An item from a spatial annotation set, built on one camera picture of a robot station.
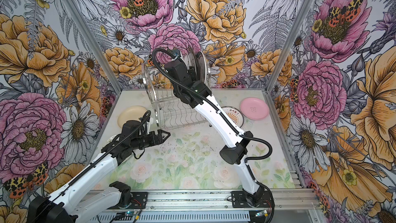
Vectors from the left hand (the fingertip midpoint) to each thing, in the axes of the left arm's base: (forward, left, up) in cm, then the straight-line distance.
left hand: (163, 140), depth 80 cm
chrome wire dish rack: (+24, +1, -9) cm, 26 cm away
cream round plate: (+26, +27, -12) cm, 39 cm away
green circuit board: (-29, +14, -13) cm, 35 cm away
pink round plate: (+31, -57, -13) cm, 67 cm away
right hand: (+19, -12, +28) cm, 36 cm away
